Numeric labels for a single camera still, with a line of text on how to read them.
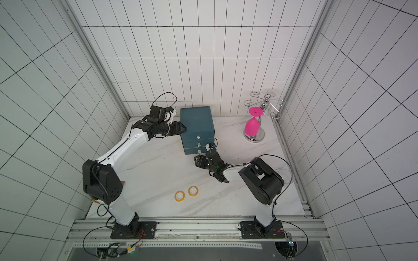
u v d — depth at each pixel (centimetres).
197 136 85
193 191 85
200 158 83
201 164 82
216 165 73
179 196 83
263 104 89
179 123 77
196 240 71
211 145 85
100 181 45
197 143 90
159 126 71
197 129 86
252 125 90
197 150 97
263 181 49
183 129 81
